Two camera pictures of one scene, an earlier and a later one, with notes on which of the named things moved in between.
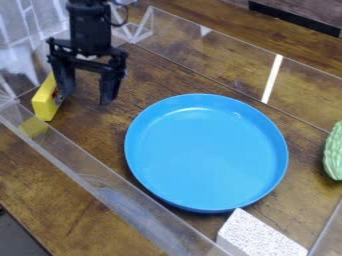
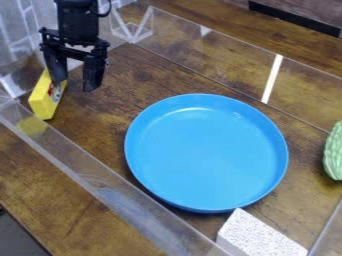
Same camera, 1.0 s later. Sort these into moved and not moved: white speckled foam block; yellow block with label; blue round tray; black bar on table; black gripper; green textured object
Moved: black gripper; yellow block with label
Not moved: black bar on table; white speckled foam block; green textured object; blue round tray
